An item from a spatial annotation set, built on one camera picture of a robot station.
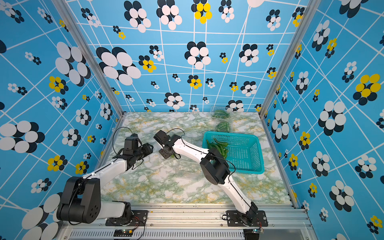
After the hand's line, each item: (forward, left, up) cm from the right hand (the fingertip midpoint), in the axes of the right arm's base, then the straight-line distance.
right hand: (169, 149), depth 94 cm
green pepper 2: (+2, -32, +2) cm, 32 cm away
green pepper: (+2, -35, -1) cm, 35 cm away
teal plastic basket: (+2, -50, -5) cm, 50 cm away
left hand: (0, +10, +4) cm, 10 cm away
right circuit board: (-42, -46, -1) cm, 62 cm away
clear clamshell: (+22, -38, -1) cm, 43 cm away
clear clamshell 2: (-12, -14, -4) cm, 19 cm away
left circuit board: (-43, +18, -7) cm, 47 cm away
